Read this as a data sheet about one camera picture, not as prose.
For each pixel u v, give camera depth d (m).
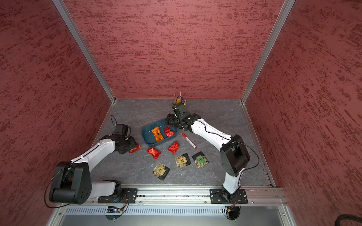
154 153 0.87
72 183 0.42
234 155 0.46
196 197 0.76
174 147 0.90
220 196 0.73
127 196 0.75
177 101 1.09
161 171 0.83
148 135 0.98
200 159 0.87
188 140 0.95
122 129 0.72
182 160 0.87
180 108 0.66
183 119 0.65
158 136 0.97
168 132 0.97
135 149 0.88
